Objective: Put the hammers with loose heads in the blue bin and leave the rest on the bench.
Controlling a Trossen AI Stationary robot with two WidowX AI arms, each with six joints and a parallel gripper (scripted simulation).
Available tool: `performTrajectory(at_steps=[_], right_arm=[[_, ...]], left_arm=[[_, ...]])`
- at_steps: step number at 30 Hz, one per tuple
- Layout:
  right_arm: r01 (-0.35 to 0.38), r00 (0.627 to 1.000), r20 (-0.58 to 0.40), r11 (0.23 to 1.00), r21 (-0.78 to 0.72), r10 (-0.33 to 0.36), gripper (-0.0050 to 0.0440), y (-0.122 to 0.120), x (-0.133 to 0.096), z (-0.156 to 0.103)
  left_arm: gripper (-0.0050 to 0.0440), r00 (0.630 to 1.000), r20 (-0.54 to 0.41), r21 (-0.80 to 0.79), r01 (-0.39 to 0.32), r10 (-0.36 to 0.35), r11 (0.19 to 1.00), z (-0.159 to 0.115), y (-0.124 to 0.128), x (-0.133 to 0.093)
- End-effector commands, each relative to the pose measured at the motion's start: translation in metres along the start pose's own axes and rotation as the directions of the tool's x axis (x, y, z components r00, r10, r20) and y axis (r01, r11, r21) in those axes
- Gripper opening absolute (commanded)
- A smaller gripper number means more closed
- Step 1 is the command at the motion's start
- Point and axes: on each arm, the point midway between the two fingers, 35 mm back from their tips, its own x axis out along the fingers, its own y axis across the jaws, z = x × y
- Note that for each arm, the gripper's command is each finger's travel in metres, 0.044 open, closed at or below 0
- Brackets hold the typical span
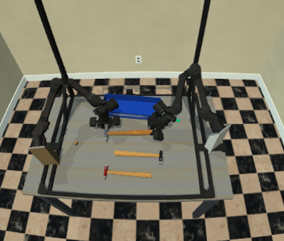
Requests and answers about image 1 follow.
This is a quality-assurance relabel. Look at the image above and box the hammer with wooden handle and red head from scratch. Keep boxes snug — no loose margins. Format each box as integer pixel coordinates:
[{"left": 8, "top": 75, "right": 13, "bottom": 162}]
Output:
[{"left": 104, "top": 165, "right": 151, "bottom": 179}]

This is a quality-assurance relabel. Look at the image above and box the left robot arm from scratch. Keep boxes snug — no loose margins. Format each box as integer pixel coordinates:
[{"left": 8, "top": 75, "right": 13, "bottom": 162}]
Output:
[{"left": 147, "top": 63, "right": 226, "bottom": 133}]

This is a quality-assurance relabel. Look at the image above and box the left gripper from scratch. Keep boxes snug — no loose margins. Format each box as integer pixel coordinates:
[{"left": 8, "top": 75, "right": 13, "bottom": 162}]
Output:
[{"left": 150, "top": 112, "right": 168, "bottom": 141}]

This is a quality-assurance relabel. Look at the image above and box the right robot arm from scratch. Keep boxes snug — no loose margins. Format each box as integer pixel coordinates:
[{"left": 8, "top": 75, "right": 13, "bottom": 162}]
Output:
[{"left": 32, "top": 77, "right": 119, "bottom": 147}]

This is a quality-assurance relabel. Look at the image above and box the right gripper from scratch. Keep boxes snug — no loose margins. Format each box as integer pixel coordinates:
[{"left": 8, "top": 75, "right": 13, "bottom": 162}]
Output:
[{"left": 90, "top": 115, "right": 120, "bottom": 129}]

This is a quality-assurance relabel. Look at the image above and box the blue bin with label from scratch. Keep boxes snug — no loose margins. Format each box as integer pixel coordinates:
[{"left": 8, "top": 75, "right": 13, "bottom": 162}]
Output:
[{"left": 103, "top": 94, "right": 161, "bottom": 120}]

